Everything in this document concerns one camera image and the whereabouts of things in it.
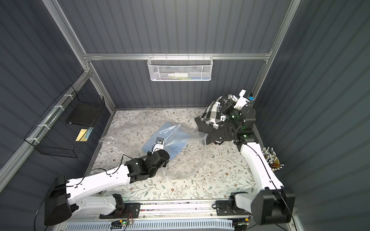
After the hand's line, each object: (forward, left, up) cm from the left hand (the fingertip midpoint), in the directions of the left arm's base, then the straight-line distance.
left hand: (164, 153), depth 77 cm
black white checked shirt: (+14, -25, +15) cm, 33 cm away
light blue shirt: (+7, -6, +4) cm, 10 cm away
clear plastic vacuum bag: (+23, +26, -17) cm, 39 cm away
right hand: (+16, -30, +25) cm, 42 cm away
